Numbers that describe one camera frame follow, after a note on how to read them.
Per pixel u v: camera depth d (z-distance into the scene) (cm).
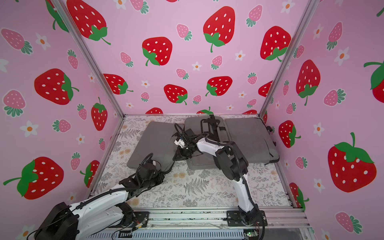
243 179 57
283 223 73
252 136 101
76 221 42
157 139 103
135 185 63
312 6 69
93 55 86
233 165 54
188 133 81
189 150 82
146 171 66
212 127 105
